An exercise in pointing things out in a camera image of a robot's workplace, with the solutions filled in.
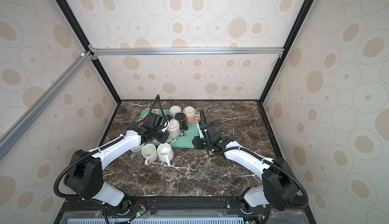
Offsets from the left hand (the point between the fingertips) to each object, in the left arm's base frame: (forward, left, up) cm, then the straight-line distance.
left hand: (170, 131), depth 87 cm
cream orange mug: (+16, -11, -4) cm, 20 cm away
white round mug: (-11, +2, -4) cm, 12 cm away
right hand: (-6, -14, -1) cm, 15 cm away
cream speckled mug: (0, -2, +3) cm, 4 cm away
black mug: (+13, -5, -4) cm, 14 cm away
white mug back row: (+22, +1, -6) cm, 23 cm away
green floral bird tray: (+23, +24, -12) cm, 35 cm away
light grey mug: (-11, +18, -4) cm, 22 cm away
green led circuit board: (-38, +10, -10) cm, 40 cm away
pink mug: (-9, +13, -8) cm, 17 cm away
